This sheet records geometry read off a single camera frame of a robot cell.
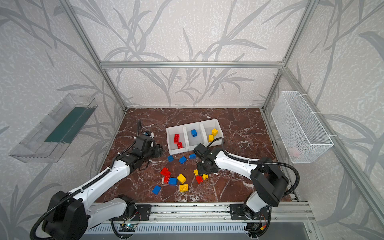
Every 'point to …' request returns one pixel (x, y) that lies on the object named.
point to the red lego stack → (167, 174)
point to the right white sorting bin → (211, 130)
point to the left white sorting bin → (173, 147)
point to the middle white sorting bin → (191, 142)
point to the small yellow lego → (196, 172)
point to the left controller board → (127, 227)
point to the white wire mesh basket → (303, 136)
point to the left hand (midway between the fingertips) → (161, 143)
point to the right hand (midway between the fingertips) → (203, 166)
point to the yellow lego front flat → (183, 188)
